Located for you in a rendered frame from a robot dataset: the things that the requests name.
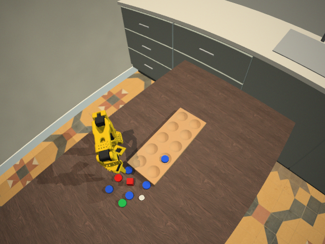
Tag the red disc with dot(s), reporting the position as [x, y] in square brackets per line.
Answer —
[118, 178]

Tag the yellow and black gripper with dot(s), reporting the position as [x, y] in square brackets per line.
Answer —
[117, 168]

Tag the red cube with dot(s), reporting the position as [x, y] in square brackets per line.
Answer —
[130, 182]

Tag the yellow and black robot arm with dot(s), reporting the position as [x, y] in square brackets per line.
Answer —
[106, 138]

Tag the blue disc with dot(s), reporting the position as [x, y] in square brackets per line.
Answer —
[109, 189]
[129, 195]
[129, 170]
[146, 185]
[164, 159]

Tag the green disc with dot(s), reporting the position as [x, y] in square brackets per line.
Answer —
[122, 203]

